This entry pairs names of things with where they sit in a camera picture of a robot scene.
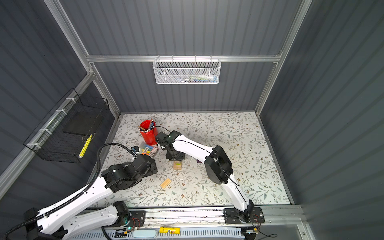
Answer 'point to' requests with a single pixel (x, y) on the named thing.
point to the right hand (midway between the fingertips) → (176, 160)
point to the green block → (179, 164)
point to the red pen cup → (148, 129)
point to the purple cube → (198, 161)
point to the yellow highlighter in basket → (85, 147)
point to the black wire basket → (63, 134)
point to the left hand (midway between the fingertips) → (149, 166)
